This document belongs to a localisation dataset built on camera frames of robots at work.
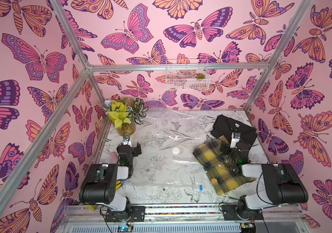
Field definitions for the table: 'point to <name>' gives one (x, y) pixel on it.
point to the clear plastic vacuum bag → (167, 138)
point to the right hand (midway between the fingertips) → (231, 141)
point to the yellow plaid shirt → (223, 178)
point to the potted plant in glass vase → (124, 113)
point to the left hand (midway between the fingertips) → (131, 142)
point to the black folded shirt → (225, 127)
